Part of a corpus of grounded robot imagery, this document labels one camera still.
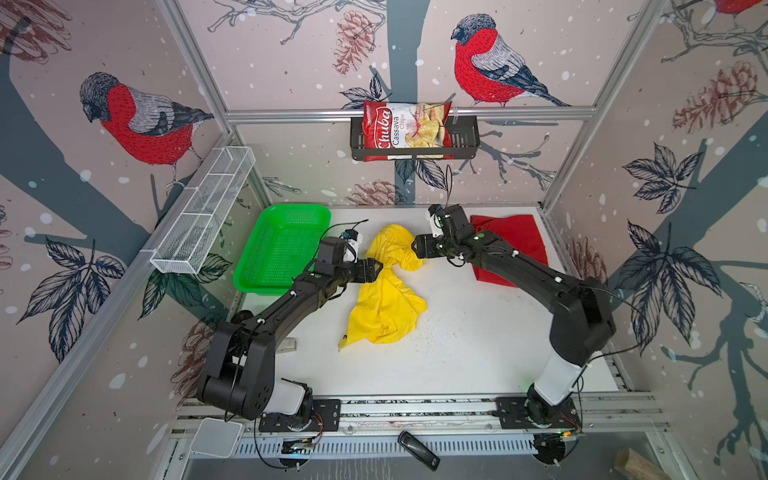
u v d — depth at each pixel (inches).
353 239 31.2
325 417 28.7
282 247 44.4
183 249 27.6
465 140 37.3
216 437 27.2
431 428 28.6
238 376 16.6
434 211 31.3
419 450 25.9
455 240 26.4
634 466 25.1
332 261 26.9
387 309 33.8
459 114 35.6
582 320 18.4
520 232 43.9
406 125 34.5
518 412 28.6
